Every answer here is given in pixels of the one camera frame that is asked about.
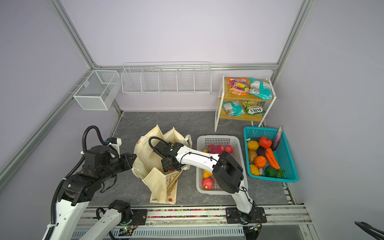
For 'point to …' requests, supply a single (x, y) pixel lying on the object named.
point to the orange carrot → (272, 159)
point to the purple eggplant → (275, 142)
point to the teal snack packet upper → (260, 88)
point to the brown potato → (252, 155)
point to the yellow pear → (207, 174)
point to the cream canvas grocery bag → (161, 186)
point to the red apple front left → (207, 183)
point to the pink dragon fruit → (213, 149)
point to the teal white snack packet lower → (232, 108)
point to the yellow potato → (253, 145)
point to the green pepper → (272, 172)
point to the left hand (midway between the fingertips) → (136, 158)
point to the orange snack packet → (239, 86)
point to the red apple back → (228, 148)
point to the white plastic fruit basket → (202, 143)
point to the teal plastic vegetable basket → (283, 154)
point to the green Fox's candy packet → (253, 107)
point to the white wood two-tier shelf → (242, 107)
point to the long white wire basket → (166, 78)
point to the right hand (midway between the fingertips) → (171, 166)
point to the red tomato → (265, 142)
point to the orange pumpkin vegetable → (260, 161)
